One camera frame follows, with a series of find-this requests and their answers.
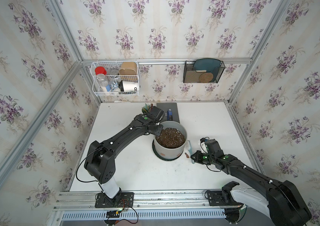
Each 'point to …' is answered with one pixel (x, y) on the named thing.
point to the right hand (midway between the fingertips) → (192, 156)
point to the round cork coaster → (205, 77)
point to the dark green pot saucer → (164, 158)
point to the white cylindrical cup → (128, 86)
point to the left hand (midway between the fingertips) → (160, 131)
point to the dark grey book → (165, 106)
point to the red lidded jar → (100, 70)
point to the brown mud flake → (187, 156)
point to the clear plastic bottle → (102, 82)
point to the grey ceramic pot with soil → (171, 142)
